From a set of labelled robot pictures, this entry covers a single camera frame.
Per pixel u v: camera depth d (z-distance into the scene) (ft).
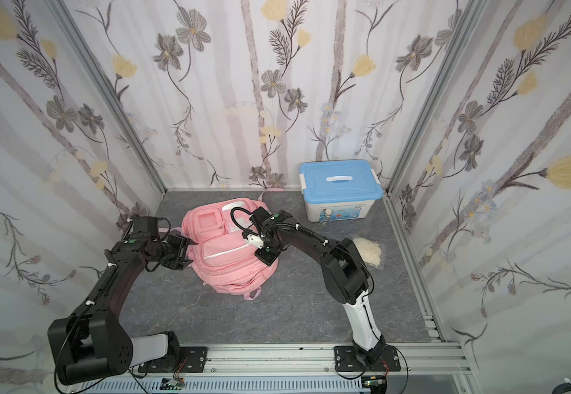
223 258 2.87
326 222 3.43
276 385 2.30
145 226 2.14
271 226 2.09
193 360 2.41
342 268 1.79
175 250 2.40
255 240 2.67
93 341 1.33
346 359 2.40
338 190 3.32
